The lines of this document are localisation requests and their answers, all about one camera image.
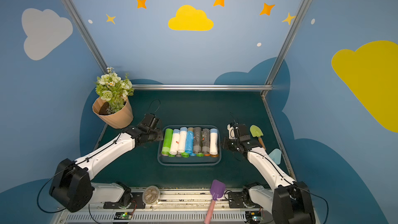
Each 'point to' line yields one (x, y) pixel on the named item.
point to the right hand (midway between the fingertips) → (225, 140)
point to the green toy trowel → (256, 132)
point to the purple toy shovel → (217, 190)
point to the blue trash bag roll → (189, 141)
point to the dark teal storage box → (194, 160)
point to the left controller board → (123, 215)
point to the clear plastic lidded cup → (151, 195)
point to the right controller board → (254, 216)
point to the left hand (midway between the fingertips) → (163, 133)
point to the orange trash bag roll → (214, 155)
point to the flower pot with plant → (112, 107)
